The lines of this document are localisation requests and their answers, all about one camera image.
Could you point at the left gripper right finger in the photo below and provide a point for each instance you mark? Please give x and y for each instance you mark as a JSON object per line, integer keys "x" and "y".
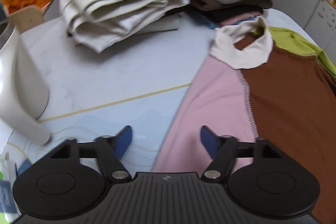
{"x": 222, "y": 150}

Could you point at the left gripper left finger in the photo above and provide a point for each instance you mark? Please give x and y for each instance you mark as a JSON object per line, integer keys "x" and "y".
{"x": 109, "y": 151}

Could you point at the brown pink green shirt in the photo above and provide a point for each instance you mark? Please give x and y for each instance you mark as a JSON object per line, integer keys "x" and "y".
{"x": 260, "y": 81}

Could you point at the blue printed table mat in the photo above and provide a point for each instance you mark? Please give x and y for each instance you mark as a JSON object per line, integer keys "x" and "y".
{"x": 149, "y": 115}

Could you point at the white jug with steel rim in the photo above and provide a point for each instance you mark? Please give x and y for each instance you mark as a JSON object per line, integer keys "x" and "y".
{"x": 24, "y": 93}

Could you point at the tissue pack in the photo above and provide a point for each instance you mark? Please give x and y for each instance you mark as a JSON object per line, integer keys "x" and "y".
{"x": 9, "y": 208}

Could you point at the wooden board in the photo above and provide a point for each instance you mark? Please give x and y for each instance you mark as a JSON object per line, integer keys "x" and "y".
{"x": 27, "y": 18}

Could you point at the white cabinet row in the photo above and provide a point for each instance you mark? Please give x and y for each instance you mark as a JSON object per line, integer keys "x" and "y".
{"x": 316, "y": 17}

